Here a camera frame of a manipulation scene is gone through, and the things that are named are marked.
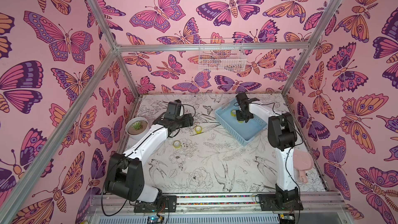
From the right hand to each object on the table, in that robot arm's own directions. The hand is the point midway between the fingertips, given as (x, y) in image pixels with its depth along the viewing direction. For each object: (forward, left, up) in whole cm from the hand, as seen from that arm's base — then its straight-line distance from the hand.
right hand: (239, 117), depth 105 cm
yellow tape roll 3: (+3, +4, +1) cm, 5 cm away
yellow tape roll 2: (-20, +40, -2) cm, 45 cm away
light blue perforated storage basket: (-14, 0, +4) cm, 15 cm away
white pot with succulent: (-16, +62, +11) cm, 65 cm away
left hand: (-11, +31, +14) cm, 36 cm away
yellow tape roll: (-9, +27, -2) cm, 29 cm away
